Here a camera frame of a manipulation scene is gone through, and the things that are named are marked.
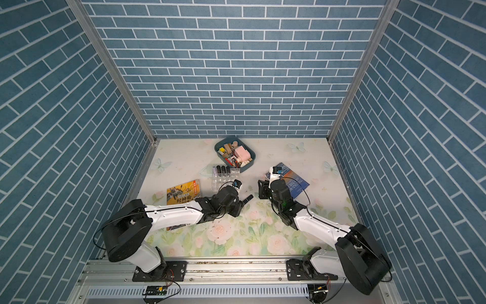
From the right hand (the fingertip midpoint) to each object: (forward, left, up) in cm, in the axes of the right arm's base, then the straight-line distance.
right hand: (262, 181), depth 85 cm
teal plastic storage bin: (+27, +23, -10) cm, 37 cm away
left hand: (-8, +8, -8) cm, 14 cm away
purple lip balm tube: (+8, +25, -6) cm, 26 cm away
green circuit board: (-42, +38, -16) cm, 59 cm away
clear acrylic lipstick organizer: (+9, +21, -9) cm, 24 cm away
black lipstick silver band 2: (+9, +17, -5) cm, 20 cm away
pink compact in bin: (+21, +12, -6) cm, 25 cm away
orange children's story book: (-3, +40, -12) cm, 42 cm away
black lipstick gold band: (+9, +23, -5) cm, 25 cm away
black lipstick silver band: (+9, +20, -5) cm, 23 cm away
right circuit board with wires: (-38, -24, -15) cm, 47 cm away
